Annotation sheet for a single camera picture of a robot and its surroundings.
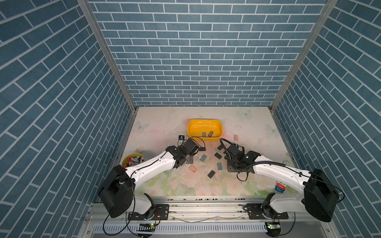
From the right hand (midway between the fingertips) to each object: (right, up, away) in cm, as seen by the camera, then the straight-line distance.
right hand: (231, 167), depth 85 cm
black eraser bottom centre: (-11, -5, +2) cm, 12 cm away
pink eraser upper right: (+7, +15, +18) cm, 25 cm away
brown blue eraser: (-11, +18, +19) cm, 28 cm away
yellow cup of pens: (-55, +6, -5) cm, 56 cm away
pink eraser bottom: (-22, -2, +4) cm, 23 cm away
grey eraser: (-15, +17, +20) cm, 31 cm away
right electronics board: (+19, -28, -11) cm, 35 cm away
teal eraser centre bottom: (-6, -1, +5) cm, 8 cm away
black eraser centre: (-7, +5, +7) cm, 11 cm away
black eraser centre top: (-17, +8, +12) cm, 22 cm away
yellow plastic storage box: (-14, +20, +23) cm, 34 cm away
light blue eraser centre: (-16, +3, +9) cm, 18 cm away
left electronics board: (-44, -26, -13) cm, 52 cm away
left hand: (-26, +6, 0) cm, 27 cm away
